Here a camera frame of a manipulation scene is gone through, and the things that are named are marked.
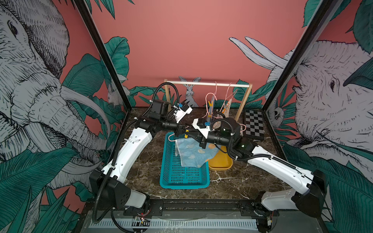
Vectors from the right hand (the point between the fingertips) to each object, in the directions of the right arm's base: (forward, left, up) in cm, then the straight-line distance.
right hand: (186, 128), depth 62 cm
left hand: (+4, -3, -4) cm, 7 cm away
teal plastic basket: (-8, +9, -37) cm, 38 cm away
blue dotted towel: (0, -2, -25) cm, 25 cm away
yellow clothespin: (-1, +1, -4) cm, 4 cm away
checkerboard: (+35, -50, -35) cm, 70 cm away
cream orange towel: (+26, -24, -14) cm, 38 cm away
